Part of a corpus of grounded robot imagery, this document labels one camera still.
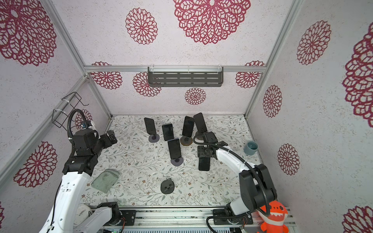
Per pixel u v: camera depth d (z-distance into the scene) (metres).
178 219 0.75
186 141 1.03
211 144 0.67
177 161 0.94
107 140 0.65
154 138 1.06
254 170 0.46
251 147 0.95
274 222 0.67
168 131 1.10
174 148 0.86
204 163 0.90
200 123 1.03
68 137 0.57
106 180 0.85
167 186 0.80
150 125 0.97
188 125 0.95
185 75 0.96
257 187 0.44
